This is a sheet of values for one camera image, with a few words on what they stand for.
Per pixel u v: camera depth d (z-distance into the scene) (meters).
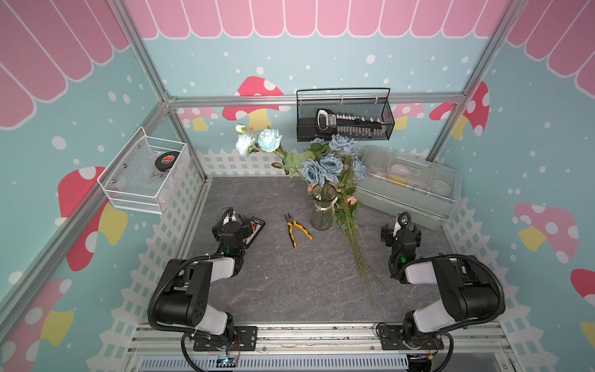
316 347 0.74
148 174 0.76
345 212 1.00
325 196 0.87
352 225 0.98
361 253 0.92
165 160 0.79
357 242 0.95
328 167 0.75
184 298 0.45
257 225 1.00
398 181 0.92
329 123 0.88
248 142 0.65
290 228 1.00
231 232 0.70
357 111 0.94
